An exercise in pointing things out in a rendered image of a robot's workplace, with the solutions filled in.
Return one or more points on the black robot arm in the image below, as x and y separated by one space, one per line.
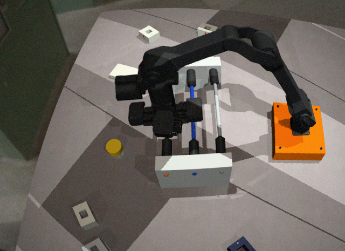
159 71

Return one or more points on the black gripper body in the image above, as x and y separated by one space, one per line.
190 109

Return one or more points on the yellow cylinder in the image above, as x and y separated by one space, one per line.
114 147

